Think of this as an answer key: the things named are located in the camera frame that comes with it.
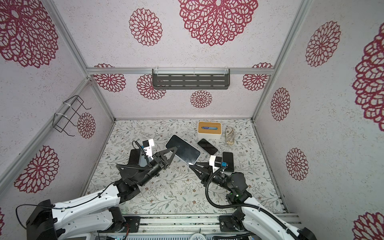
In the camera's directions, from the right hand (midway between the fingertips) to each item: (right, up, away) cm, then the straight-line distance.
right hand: (191, 165), depth 63 cm
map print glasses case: (+28, +12, +44) cm, 53 cm away
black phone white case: (-3, +6, 0) cm, 6 cm away
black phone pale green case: (-37, -2, +35) cm, 51 cm away
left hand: (-5, +6, 0) cm, 8 cm away
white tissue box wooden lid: (+13, +16, +46) cm, 51 cm away
